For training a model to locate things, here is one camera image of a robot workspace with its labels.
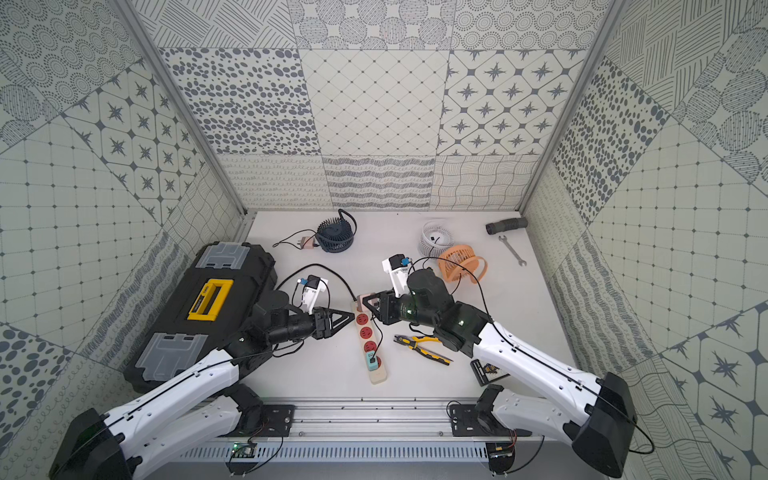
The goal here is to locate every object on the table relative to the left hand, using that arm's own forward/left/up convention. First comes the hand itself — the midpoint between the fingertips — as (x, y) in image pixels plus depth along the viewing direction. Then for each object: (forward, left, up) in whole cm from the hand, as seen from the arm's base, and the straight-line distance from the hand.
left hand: (346, 307), depth 74 cm
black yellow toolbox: (+6, +34, -1) cm, 35 cm away
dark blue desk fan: (+34, +10, -11) cm, 37 cm away
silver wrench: (+33, -55, -19) cm, 67 cm away
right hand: (-1, -6, +4) cm, 7 cm away
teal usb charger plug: (-10, -6, -12) cm, 17 cm away
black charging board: (-10, -37, -18) cm, 43 cm away
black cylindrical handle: (+43, -53, -14) cm, 70 cm away
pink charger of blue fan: (+32, +21, -14) cm, 41 cm away
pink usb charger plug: (-2, -4, +5) cm, 7 cm away
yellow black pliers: (-2, -17, -17) cm, 24 cm away
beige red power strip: (+3, -3, -16) cm, 17 cm away
